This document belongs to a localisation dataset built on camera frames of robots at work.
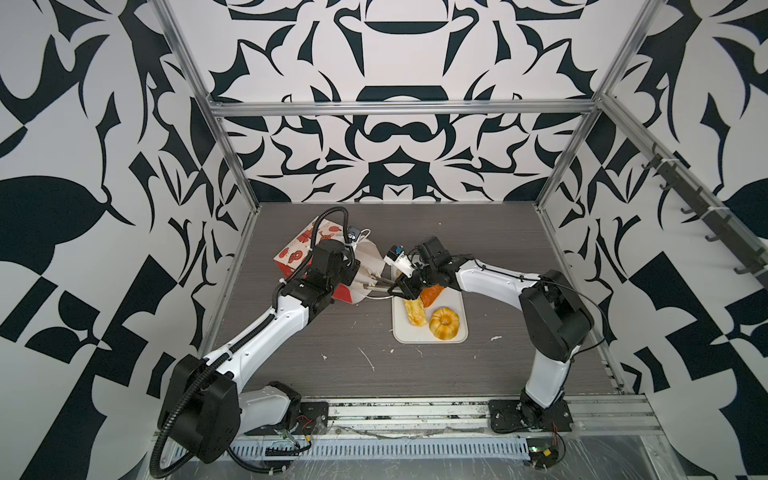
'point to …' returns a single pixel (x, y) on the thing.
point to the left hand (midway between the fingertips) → (345, 246)
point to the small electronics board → (542, 452)
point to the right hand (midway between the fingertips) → (393, 284)
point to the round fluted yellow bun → (444, 323)
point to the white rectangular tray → (405, 332)
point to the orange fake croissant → (430, 293)
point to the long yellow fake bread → (416, 312)
